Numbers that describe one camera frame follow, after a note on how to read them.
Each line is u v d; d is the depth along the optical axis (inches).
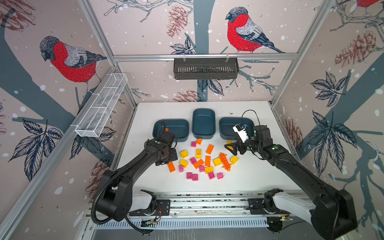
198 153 36.5
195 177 32.9
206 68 40.8
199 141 38.4
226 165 34.4
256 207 28.7
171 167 34.3
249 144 27.0
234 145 27.5
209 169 33.8
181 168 33.5
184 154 36.2
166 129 40.7
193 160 35.3
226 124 42.2
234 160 34.8
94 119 28.0
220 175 32.5
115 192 16.3
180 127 41.1
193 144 37.6
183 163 34.5
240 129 27.5
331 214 14.8
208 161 35.5
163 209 28.7
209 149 37.3
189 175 32.9
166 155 25.1
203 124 41.2
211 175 33.1
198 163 34.7
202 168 33.7
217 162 34.5
